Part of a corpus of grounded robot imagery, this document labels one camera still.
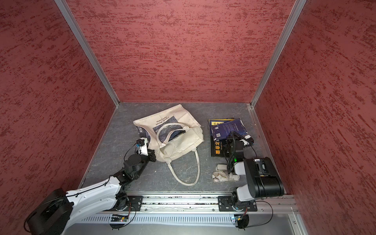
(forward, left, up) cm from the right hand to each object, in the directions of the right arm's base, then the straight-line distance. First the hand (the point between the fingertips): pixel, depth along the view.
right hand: (228, 131), depth 90 cm
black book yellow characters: (-7, +7, -8) cm, 13 cm away
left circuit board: (-43, +61, -12) cm, 76 cm away
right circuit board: (-45, -1, -12) cm, 47 cm away
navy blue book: (+13, +6, -7) cm, 16 cm away
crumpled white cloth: (-24, +7, -8) cm, 26 cm away
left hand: (-10, +45, +2) cm, 46 cm away
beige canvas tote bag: (+5, +46, -1) cm, 46 cm away
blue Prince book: (+3, +2, -3) cm, 4 cm away
